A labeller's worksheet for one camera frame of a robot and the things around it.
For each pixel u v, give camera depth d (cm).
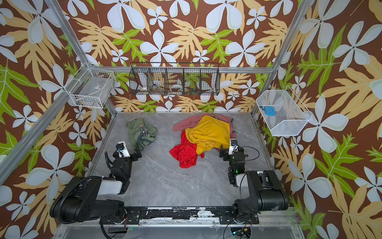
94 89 85
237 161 69
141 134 99
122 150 73
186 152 90
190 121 114
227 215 74
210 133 93
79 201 43
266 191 45
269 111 86
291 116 79
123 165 67
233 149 78
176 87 99
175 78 97
